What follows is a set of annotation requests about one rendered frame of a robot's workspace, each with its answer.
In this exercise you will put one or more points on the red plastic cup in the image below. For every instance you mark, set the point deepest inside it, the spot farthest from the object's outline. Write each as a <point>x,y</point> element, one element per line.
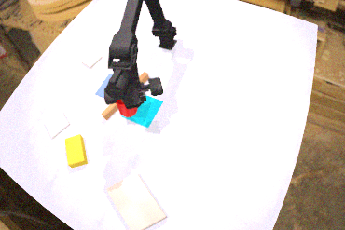
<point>124,111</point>

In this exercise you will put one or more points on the yellow rectangular block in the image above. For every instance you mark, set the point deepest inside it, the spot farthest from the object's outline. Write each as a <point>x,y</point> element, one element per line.
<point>76,152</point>

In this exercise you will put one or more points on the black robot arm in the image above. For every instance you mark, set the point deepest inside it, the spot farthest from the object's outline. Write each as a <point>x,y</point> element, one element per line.
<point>124,46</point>

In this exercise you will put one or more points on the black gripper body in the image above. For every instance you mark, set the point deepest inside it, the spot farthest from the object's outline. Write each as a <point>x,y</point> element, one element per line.
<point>154,85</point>

